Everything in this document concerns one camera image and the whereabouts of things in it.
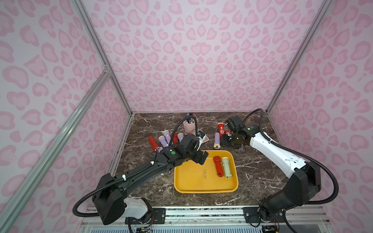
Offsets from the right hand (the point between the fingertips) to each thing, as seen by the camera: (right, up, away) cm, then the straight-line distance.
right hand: (223, 144), depth 83 cm
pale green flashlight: (+2, -11, +5) cm, 13 cm away
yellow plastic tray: (-19, -21, +4) cm, 28 cm away
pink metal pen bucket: (-19, +10, +17) cm, 28 cm away
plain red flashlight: (-2, -11, +7) cm, 13 cm away
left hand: (-12, -3, -5) cm, 14 cm away
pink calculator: (-14, +7, -15) cm, 22 cm away
